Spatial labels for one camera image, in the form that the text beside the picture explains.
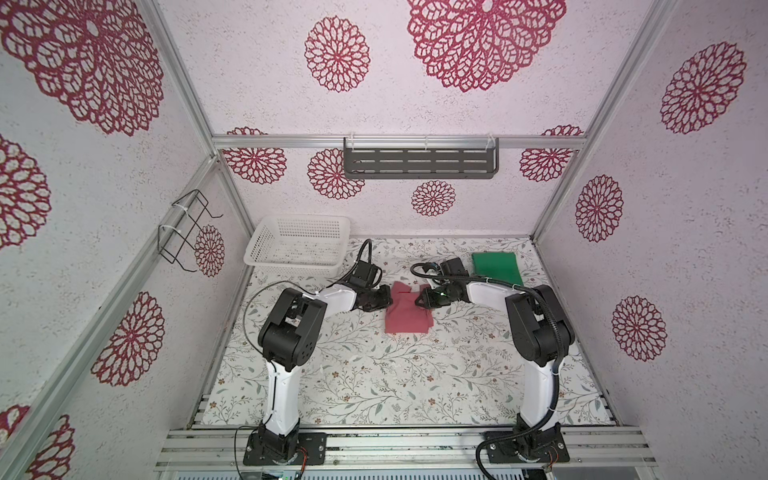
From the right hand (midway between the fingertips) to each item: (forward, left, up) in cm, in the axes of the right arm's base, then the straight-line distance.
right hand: (417, 298), depth 99 cm
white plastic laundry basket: (+24, +45, 0) cm, 51 cm away
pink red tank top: (-7, +4, 0) cm, 8 cm away
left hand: (-2, +8, -1) cm, 9 cm away
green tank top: (+16, -32, -2) cm, 36 cm away
